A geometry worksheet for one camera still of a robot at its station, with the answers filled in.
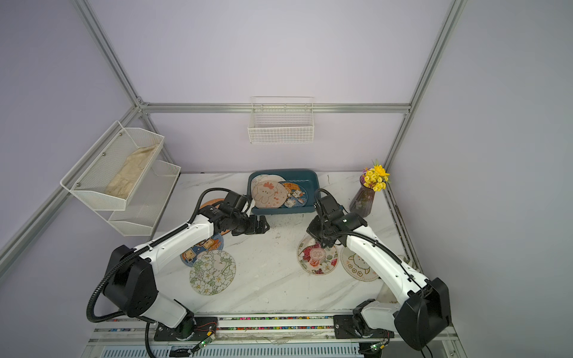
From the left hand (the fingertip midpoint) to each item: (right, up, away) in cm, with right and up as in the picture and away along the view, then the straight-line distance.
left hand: (258, 230), depth 85 cm
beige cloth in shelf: (-45, +19, -8) cm, 50 cm away
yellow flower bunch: (+46, +20, -1) cm, 50 cm away
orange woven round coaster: (-18, +11, +3) cm, 21 cm away
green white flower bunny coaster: (-18, -17, +1) cm, 25 cm away
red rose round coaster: (+23, -13, +4) cm, 26 cm away
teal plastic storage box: (+22, +23, +27) cm, 42 cm away
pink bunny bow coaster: (+2, +11, +22) cm, 25 cm away
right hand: (+18, 0, -5) cm, 19 cm away
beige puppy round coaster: (+39, -16, +3) cm, 42 cm away
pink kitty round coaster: (0, +19, +26) cm, 33 cm away
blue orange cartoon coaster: (+16, +13, +25) cm, 32 cm away
